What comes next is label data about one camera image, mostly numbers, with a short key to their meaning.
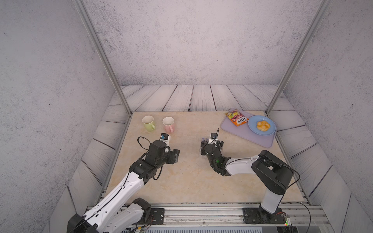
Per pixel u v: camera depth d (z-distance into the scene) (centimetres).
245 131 108
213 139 78
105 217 41
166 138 68
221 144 93
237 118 113
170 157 69
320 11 72
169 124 102
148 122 104
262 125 108
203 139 93
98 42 82
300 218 71
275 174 47
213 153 68
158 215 73
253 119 116
